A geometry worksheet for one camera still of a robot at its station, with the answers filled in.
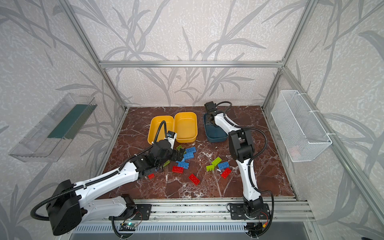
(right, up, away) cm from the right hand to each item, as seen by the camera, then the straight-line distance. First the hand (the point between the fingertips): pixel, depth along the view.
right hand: (213, 117), depth 106 cm
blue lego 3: (+5, -30, -17) cm, 35 cm away
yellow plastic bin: (-43, -5, -1) cm, 43 cm away
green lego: (+1, -28, -16) cm, 32 cm away
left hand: (-20, -15, -25) cm, 36 cm away
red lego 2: (+6, -33, -20) cm, 39 cm away
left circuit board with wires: (-44, -54, -34) cm, 78 cm away
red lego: (-13, -36, -23) cm, 44 cm away
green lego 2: (-4, -31, -20) cm, 36 cm away
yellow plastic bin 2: (-21, -7, +4) cm, 22 cm away
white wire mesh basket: (+33, -9, -45) cm, 57 cm away
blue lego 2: (-19, -29, -18) cm, 39 cm away
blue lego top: (-15, -21, -12) cm, 29 cm away
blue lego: (-17, -25, -13) cm, 33 cm away
